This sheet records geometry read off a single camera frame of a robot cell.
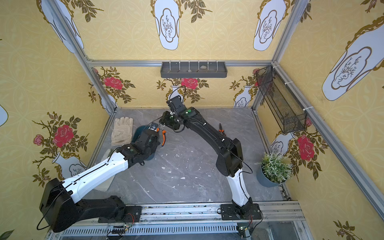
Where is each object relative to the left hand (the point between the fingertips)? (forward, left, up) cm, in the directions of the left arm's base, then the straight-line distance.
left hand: (152, 138), depth 83 cm
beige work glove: (+18, +27, -18) cm, 37 cm away
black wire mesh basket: (+7, -78, +7) cm, 78 cm away
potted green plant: (-19, -62, 0) cm, 65 cm away
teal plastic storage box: (+12, +14, -13) cm, 23 cm away
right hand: (+4, -4, +6) cm, 8 cm away
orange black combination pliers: (+2, -7, +3) cm, 8 cm away
